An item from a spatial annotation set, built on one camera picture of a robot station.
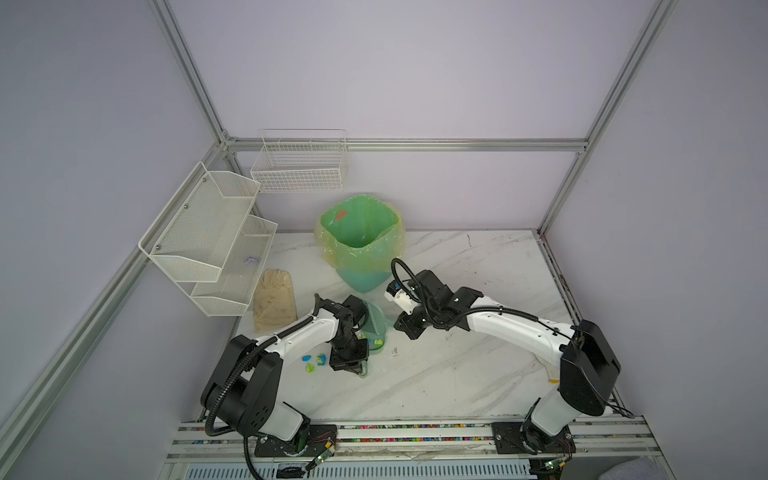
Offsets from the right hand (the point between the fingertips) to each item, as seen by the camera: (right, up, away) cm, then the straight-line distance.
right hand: (394, 324), depth 81 cm
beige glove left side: (-41, +4, +19) cm, 45 cm away
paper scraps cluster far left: (-21, -12, +5) cm, 25 cm away
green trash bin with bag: (-12, +26, +27) cm, 39 cm away
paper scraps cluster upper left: (-5, -8, +10) cm, 13 cm away
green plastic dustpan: (-6, -2, +6) cm, 9 cm away
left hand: (-10, -13, 0) cm, 16 cm away
